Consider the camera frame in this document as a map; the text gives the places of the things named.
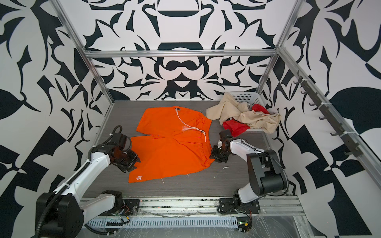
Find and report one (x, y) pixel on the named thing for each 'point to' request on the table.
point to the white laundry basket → (252, 98)
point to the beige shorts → (227, 107)
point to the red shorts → (235, 127)
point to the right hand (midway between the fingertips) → (212, 156)
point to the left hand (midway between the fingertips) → (140, 160)
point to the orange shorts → (174, 140)
